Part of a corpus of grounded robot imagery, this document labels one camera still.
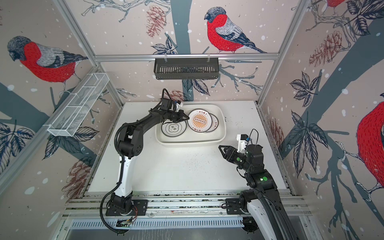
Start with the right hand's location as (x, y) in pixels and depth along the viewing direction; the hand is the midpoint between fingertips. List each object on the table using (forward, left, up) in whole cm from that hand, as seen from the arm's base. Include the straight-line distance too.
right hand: (219, 149), depth 73 cm
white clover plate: (+24, +29, -17) cm, 41 cm away
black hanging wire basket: (+58, +22, +11) cm, 63 cm away
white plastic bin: (+17, +16, -16) cm, 28 cm away
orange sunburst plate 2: (+30, 0, -17) cm, 35 cm away
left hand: (+27, +18, -7) cm, 33 cm away
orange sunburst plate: (+28, +11, -11) cm, 32 cm away
